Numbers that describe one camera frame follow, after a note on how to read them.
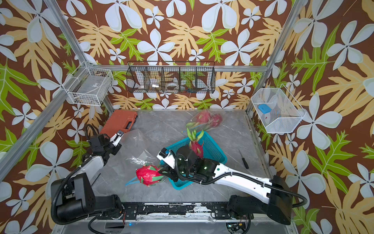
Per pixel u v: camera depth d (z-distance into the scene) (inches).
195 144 34.7
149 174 25.2
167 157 23.0
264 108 33.9
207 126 41.1
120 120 43.5
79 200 16.7
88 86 34.5
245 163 35.7
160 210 29.5
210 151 36.8
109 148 29.7
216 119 40.8
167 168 23.5
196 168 21.2
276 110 32.4
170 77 38.1
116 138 30.8
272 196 15.8
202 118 38.7
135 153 36.8
